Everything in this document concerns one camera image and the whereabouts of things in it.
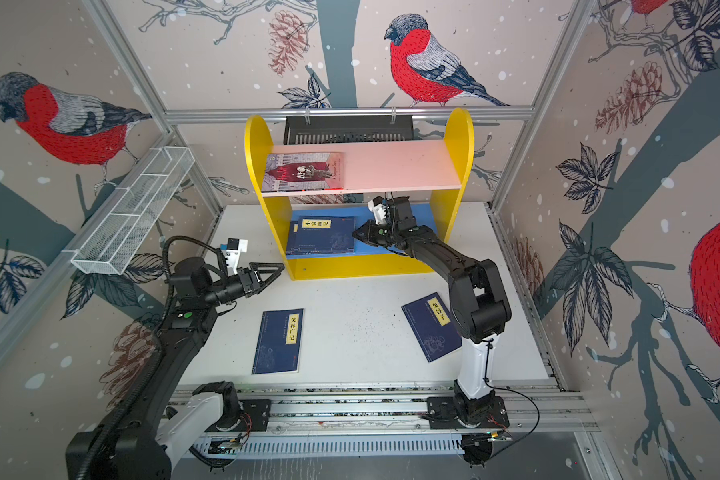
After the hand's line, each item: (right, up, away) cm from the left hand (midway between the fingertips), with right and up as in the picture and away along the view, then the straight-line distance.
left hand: (278, 273), depth 71 cm
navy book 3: (+41, -19, +17) cm, 49 cm away
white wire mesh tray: (-42, +16, +7) cm, 45 cm away
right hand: (+17, +8, +19) cm, 27 cm away
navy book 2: (-1, +8, +20) cm, 22 cm away
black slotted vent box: (+4, +43, +24) cm, 49 cm away
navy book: (+10, +9, +21) cm, 25 cm away
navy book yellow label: (-4, -23, +15) cm, 28 cm away
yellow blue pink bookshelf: (0, +25, +52) cm, 58 cm away
